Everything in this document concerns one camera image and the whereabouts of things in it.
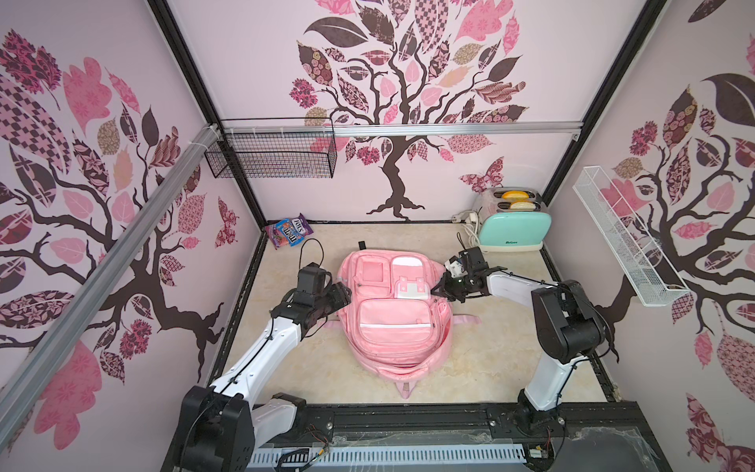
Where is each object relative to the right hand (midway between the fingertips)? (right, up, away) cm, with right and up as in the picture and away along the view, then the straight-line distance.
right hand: (432, 294), depth 94 cm
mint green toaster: (+30, +25, +5) cm, 39 cm away
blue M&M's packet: (-54, +23, +20) cm, 62 cm away
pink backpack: (-13, -5, -9) cm, 16 cm away
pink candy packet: (-58, +19, +19) cm, 64 cm away
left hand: (-28, 0, -10) cm, 29 cm away
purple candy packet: (-50, +25, +23) cm, 60 cm away
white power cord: (+18, +26, +17) cm, 36 cm away
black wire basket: (-62, +55, +28) cm, 87 cm away
